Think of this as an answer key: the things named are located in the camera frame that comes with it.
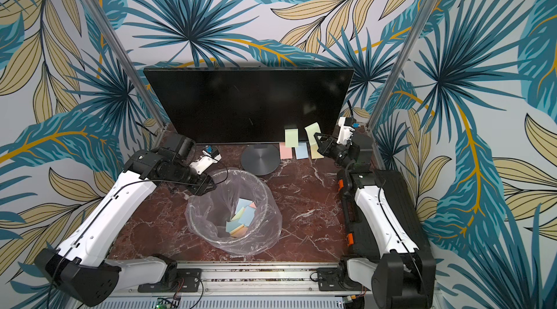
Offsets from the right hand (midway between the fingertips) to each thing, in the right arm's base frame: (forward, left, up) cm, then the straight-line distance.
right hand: (315, 134), depth 75 cm
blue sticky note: (+4, +3, -15) cm, 16 cm away
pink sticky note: (+4, +10, -16) cm, 19 cm away
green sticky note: (+5, +8, -7) cm, 12 cm away
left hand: (-15, +37, -9) cm, 41 cm away
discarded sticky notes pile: (-25, +27, -17) cm, 41 cm away
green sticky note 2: (+2, +1, -1) cm, 3 cm away
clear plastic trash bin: (-23, +36, -12) cm, 45 cm away
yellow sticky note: (+5, -3, -18) cm, 19 cm away
